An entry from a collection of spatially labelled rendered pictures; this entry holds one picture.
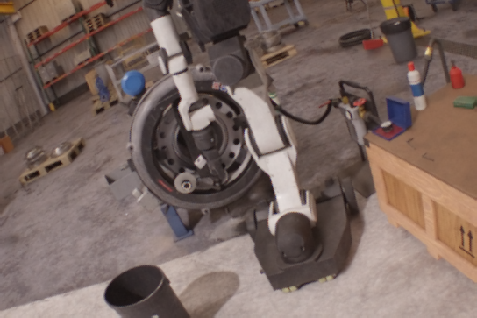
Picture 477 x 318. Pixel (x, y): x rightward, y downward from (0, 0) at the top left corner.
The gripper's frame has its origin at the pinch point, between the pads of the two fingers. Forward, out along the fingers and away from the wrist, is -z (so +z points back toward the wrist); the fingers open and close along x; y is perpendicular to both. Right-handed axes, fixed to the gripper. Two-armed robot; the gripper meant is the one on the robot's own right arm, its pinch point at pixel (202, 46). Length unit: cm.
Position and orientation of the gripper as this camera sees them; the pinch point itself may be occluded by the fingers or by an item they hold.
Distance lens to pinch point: 226.2
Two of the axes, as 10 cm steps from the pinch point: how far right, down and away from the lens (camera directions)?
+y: -9.2, 3.6, -1.5
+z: -3.1, -9.1, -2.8
